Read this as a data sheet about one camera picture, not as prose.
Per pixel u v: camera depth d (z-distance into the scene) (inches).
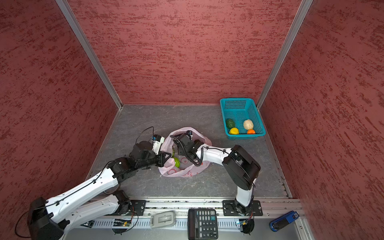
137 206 29.6
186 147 27.3
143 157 22.8
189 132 32.3
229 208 29.1
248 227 27.6
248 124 40.7
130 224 27.7
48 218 15.3
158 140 26.9
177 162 33.5
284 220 27.4
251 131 39.5
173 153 30.5
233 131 38.7
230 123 40.6
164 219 27.0
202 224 26.8
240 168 19.7
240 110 46.0
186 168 29.2
